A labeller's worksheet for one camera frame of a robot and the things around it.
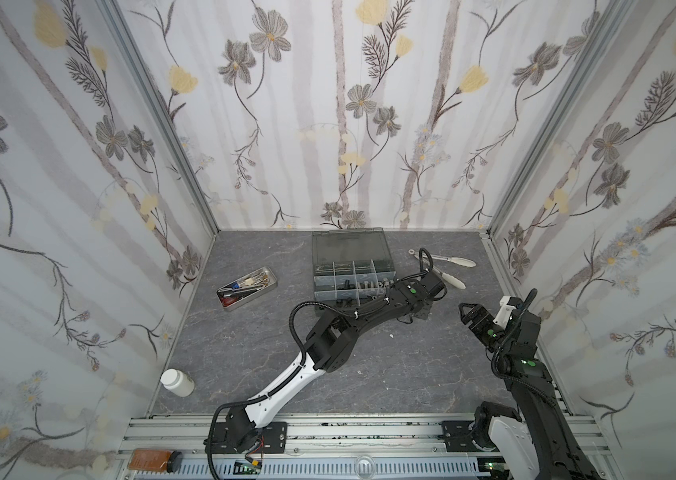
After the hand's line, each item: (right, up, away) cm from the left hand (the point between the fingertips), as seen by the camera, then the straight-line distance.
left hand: (417, 302), depth 98 cm
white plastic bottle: (-67, -17, -23) cm, 73 cm away
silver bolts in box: (-16, +5, +5) cm, 18 cm away
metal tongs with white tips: (+13, +7, +6) cm, 16 cm away
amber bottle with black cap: (-67, -32, -31) cm, 81 cm away
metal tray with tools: (-58, +5, +4) cm, 59 cm away
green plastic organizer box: (-22, +12, +6) cm, 26 cm away
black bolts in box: (-24, +5, +3) cm, 25 cm away
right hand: (+9, +1, -15) cm, 18 cm away
